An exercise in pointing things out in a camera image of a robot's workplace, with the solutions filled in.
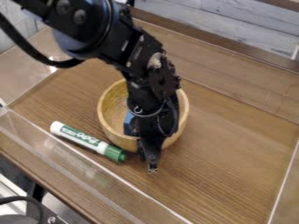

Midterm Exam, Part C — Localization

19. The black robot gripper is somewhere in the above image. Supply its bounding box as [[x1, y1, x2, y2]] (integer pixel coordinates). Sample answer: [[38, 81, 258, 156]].
[[126, 91, 182, 175]]

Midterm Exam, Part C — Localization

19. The green Expo marker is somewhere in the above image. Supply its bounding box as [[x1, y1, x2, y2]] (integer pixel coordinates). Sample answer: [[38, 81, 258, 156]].
[[51, 121, 127, 163]]

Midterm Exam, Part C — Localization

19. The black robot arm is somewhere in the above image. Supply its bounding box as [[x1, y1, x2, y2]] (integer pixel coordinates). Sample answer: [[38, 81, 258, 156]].
[[0, 0, 182, 172]]

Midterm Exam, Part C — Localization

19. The wooden brown bowl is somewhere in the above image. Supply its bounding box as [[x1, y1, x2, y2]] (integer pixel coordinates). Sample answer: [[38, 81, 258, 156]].
[[98, 80, 191, 152]]

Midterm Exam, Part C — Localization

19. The blue foam block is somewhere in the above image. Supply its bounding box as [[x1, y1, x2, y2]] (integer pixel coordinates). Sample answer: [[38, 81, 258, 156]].
[[125, 111, 137, 137]]

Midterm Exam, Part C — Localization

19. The clear acrylic front wall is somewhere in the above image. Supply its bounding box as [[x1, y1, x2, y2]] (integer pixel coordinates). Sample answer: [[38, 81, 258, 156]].
[[0, 106, 193, 224]]

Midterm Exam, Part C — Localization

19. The black cable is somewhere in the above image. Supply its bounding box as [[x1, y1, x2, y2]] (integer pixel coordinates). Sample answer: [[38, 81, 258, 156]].
[[0, 196, 43, 224]]

